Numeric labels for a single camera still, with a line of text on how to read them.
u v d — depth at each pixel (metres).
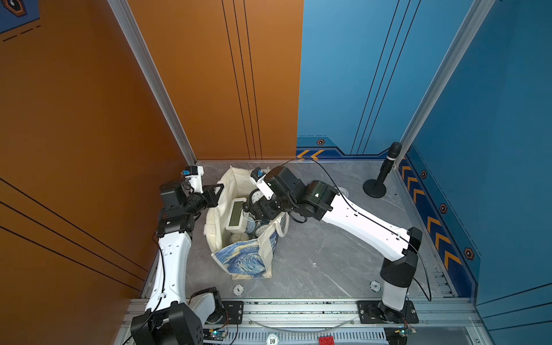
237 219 0.81
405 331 0.69
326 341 0.67
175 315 0.38
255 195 0.69
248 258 0.71
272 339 0.63
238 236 0.84
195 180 0.67
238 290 0.79
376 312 0.73
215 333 0.71
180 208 0.57
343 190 1.05
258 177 0.58
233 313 0.73
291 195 0.50
